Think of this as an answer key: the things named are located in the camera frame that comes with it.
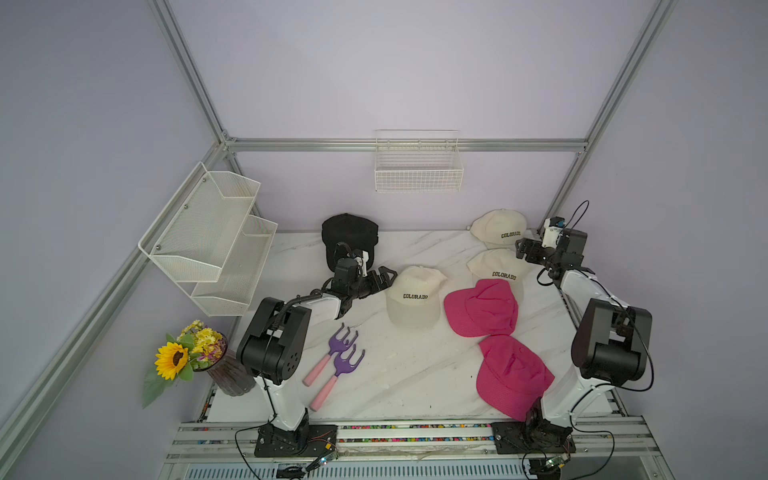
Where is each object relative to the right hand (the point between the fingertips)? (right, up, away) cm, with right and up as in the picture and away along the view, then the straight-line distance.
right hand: (531, 248), depth 95 cm
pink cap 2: (-13, -36, -15) cm, 41 cm away
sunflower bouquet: (-88, -23, -32) cm, 96 cm away
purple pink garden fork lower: (-60, -35, -9) cm, 71 cm away
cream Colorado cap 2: (-3, +8, +20) cm, 22 cm away
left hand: (-47, -10, 0) cm, 48 cm away
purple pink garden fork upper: (-63, -30, -5) cm, 70 cm away
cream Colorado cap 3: (-7, -5, +8) cm, 12 cm away
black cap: (-58, +5, +15) cm, 60 cm away
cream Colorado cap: (-39, -16, 0) cm, 42 cm away
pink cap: (-15, -19, -2) cm, 24 cm away
